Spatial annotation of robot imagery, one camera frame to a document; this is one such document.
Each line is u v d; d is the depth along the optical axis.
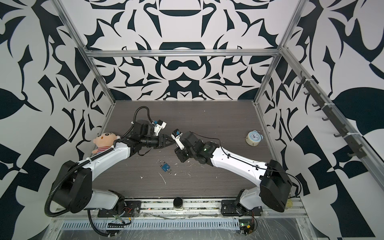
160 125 0.78
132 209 0.72
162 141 0.72
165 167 0.87
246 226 0.71
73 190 0.42
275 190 0.41
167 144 0.78
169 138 0.77
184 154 0.69
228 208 0.74
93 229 0.69
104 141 0.88
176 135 0.69
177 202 0.67
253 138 0.96
